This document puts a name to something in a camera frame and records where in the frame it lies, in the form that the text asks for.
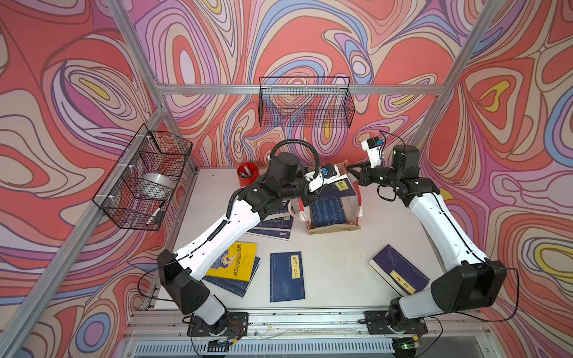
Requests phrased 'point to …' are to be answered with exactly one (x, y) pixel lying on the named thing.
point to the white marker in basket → (151, 219)
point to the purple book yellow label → (401, 275)
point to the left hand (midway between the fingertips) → (330, 181)
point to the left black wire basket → (150, 151)
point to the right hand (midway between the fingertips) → (348, 172)
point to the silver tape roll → (155, 186)
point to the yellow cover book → (236, 263)
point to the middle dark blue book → (283, 222)
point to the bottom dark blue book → (276, 234)
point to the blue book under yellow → (235, 286)
